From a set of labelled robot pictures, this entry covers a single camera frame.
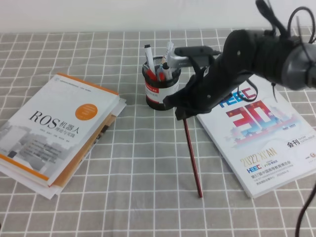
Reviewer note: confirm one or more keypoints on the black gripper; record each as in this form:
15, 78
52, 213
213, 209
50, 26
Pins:
235, 64

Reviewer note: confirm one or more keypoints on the red striped pencil with eraser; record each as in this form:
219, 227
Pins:
192, 158

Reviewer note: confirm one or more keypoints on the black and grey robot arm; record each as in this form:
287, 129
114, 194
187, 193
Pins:
286, 61

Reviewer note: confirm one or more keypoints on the black mesh pen holder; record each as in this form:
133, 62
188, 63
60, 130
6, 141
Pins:
156, 91

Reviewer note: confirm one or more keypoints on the grey pen with black end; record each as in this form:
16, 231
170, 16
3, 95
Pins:
167, 71

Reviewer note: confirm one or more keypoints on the red capped pen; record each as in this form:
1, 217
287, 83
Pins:
161, 76

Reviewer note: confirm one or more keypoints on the red pen with silver tip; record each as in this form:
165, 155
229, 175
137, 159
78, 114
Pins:
149, 73

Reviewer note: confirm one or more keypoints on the white marker with clear cap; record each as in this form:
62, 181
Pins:
168, 49

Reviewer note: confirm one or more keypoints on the white marker with black cap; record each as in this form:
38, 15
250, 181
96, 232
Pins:
149, 58

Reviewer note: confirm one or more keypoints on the grey white checked tablecloth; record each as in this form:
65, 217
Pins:
138, 180

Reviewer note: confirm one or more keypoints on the white HEEC catalogue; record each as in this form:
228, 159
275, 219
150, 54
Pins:
264, 140

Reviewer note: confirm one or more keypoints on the white ROS textbook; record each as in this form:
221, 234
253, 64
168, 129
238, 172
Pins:
48, 131

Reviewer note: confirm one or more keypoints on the papers and books under textbook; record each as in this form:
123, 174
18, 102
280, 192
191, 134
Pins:
72, 167

